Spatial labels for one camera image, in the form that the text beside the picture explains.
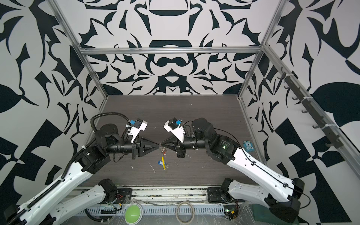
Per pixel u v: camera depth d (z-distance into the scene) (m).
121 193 0.75
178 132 0.51
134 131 0.54
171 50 0.93
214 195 0.74
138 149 0.52
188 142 0.51
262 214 0.70
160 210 0.71
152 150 0.57
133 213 0.67
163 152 0.59
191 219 0.67
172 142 0.53
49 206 0.42
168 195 0.76
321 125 0.51
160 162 0.85
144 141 0.56
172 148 0.57
